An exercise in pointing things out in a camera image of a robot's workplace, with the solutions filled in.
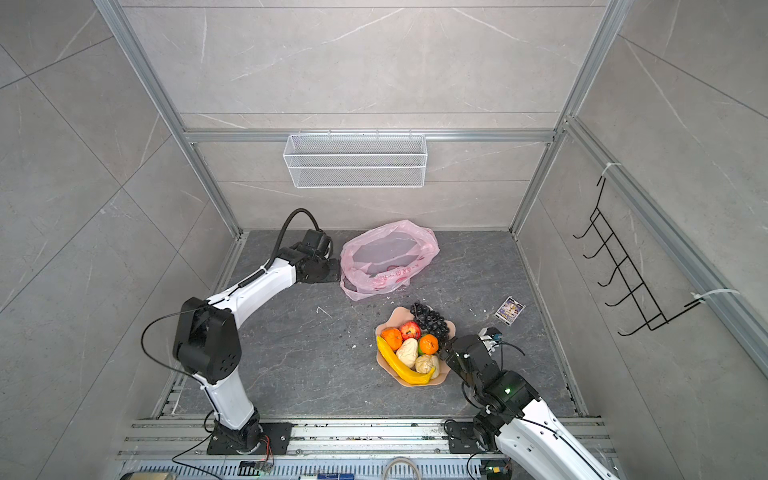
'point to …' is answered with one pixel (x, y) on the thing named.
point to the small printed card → (510, 310)
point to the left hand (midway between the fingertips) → (334, 266)
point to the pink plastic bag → (385, 258)
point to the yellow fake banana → (387, 353)
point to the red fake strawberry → (410, 330)
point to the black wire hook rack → (639, 302)
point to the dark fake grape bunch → (430, 320)
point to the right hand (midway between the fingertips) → (450, 349)
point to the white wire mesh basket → (355, 161)
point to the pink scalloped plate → (399, 316)
